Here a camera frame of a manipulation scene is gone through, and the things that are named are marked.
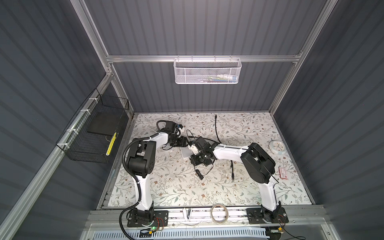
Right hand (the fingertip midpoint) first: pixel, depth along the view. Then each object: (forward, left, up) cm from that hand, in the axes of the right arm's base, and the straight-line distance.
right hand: (192, 162), depth 94 cm
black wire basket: (0, +50, +29) cm, 58 cm away
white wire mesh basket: (+73, -12, +21) cm, 77 cm away
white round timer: (+9, -56, +2) cm, 56 cm away
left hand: (+13, +5, +2) cm, 14 cm away
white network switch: (+4, +4, +7) cm, 9 cm away
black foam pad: (+8, +45, +30) cm, 54 cm away
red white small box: (-7, -53, +1) cm, 54 cm away
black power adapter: (-8, -4, +2) cm, 10 cm away
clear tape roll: (-29, -18, +1) cm, 34 cm away
